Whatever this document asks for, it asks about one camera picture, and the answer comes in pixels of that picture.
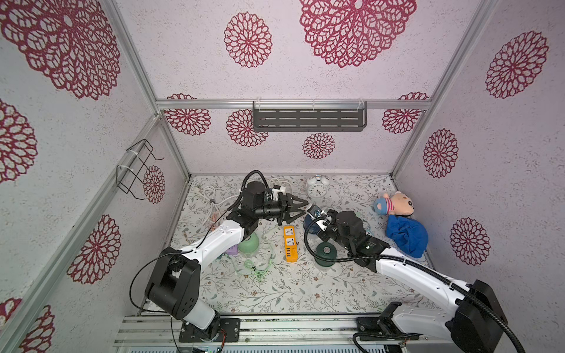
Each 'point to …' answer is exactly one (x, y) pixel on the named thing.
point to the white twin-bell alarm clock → (317, 187)
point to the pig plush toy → (399, 204)
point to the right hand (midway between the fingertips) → (314, 211)
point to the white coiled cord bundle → (209, 191)
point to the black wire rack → (133, 160)
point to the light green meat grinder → (249, 246)
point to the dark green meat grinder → (327, 251)
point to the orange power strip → (290, 248)
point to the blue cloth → (407, 234)
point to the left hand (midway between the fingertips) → (307, 207)
